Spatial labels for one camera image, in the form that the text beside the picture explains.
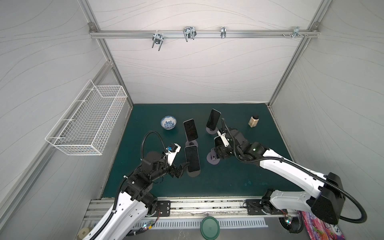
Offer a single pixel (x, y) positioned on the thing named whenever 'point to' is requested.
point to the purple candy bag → (318, 229)
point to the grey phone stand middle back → (192, 142)
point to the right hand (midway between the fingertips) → (222, 142)
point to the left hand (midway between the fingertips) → (184, 155)
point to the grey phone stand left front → (193, 174)
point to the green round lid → (210, 228)
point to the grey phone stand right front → (212, 158)
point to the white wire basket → (85, 126)
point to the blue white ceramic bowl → (168, 122)
